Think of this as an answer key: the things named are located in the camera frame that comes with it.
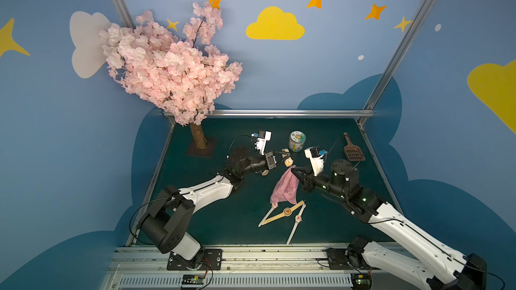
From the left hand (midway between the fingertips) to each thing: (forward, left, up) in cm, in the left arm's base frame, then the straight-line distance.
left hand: (291, 153), depth 72 cm
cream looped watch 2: (+7, +9, -28) cm, 30 cm away
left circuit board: (-37, +35, -29) cm, 59 cm away
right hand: (-4, -2, -3) cm, 5 cm away
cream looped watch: (-2, +1, -3) cm, 4 cm away
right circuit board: (-36, -27, -31) cm, 54 cm away
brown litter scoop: (+22, -39, -29) cm, 53 cm away
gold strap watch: (-12, -1, -28) cm, 30 cm away
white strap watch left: (-9, +5, -28) cm, 30 cm away
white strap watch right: (-15, -6, -28) cm, 32 cm away
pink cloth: (-9, +1, -10) cm, 13 cm away
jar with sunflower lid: (+22, -7, -21) cm, 31 cm away
